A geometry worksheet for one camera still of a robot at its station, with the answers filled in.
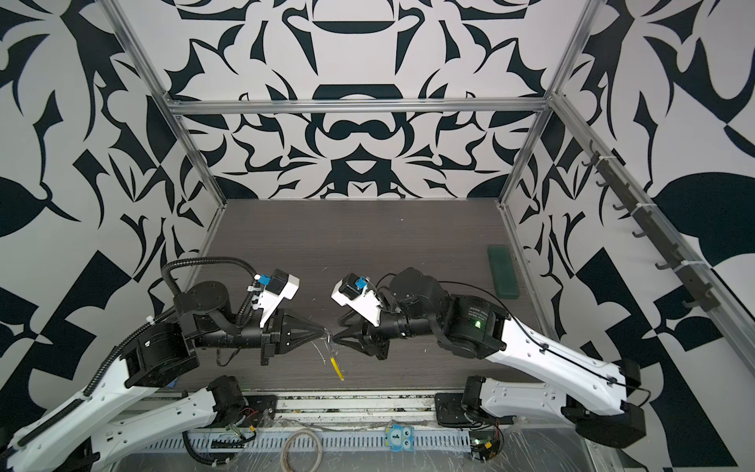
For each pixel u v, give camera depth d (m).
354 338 0.49
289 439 0.70
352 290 0.46
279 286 0.48
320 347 0.54
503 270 1.00
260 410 0.73
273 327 0.48
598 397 0.39
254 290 0.47
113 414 0.43
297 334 0.53
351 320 0.55
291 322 0.51
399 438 0.70
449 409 0.74
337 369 0.54
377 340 0.49
